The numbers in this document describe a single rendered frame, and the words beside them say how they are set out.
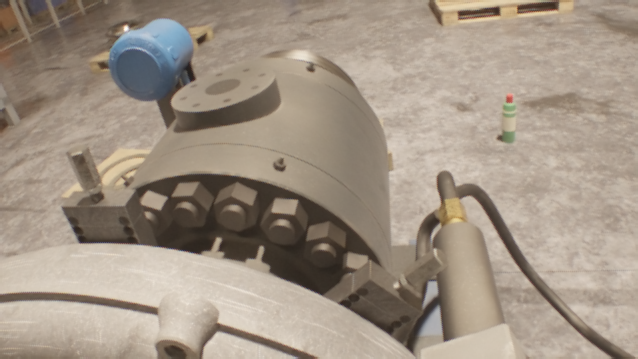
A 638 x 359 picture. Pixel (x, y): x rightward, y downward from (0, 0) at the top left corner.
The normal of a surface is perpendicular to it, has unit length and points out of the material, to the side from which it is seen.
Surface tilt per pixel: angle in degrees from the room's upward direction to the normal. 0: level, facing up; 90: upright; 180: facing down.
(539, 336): 0
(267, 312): 33
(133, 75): 90
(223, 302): 26
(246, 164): 18
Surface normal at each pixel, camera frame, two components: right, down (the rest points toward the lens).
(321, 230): -0.36, -0.79
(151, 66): -0.11, 0.57
